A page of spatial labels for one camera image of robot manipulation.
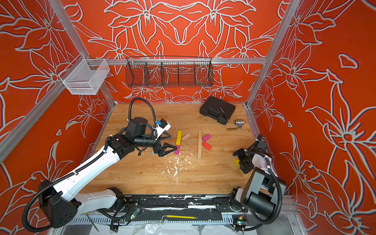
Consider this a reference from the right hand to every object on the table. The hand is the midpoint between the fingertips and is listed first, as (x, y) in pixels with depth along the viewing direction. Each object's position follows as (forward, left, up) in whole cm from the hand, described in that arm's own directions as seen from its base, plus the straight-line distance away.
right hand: (237, 158), depth 87 cm
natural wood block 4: (+16, +32, -1) cm, 36 cm away
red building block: (+9, +18, -1) cm, 20 cm away
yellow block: (+12, +37, 0) cm, 39 cm away
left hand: (-2, +37, +23) cm, 44 cm away
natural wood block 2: (+10, +22, -1) cm, 25 cm away
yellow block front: (+18, +37, -1) cm, 41 cm away
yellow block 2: (-1, 0, -3) cm, 3 cm away
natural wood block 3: (+4, +23, -1) cm, 23 cm away
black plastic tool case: (+36, +9, +5) cm, 38 cm away
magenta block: (+15, +18, -1) cm, 24 cm away
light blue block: (-10, +45, +26) cm, 53 cm away
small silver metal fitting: (+27, -7, +1) cm, 28 cm away
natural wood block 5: (+9, +32, -1) cm, 34 cm away
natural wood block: (+19, +22, -1) cm, 29 cm away
